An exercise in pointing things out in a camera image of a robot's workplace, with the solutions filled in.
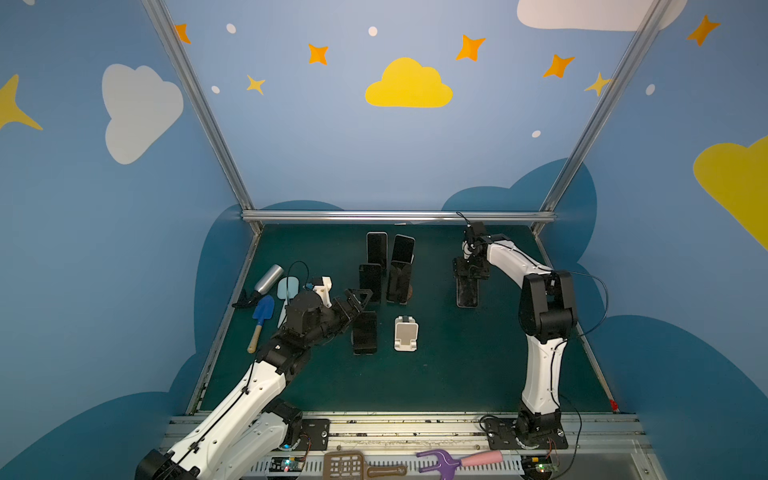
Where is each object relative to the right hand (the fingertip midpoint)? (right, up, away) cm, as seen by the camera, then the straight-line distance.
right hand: (466, 270), depth 102 cm
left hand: (-32, -7, -28) cm, 43 cm away
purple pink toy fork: (-13, -45, -32) cm, 57 cm away
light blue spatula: (-63, -7, +2) cm, 63 cm away
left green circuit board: (-52, -45, -32) cm, 76 cm away
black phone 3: (-33, -2, -6) cm, 33 cm away
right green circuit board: (+9, -46, -31) cm, 56 cm away
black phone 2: (-22, +8, -1) cm, 23 cm away
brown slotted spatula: (-36, -45, -31) cm, 66 cm away
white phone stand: (-22, -18, -14) cm, 32 cm away
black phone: (-31, +8, -1) cm, 32 cm away
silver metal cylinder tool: (-75, -9, -3) cm, 76 cm away
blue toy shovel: (-68, -12, -7) cm, 69 cm away
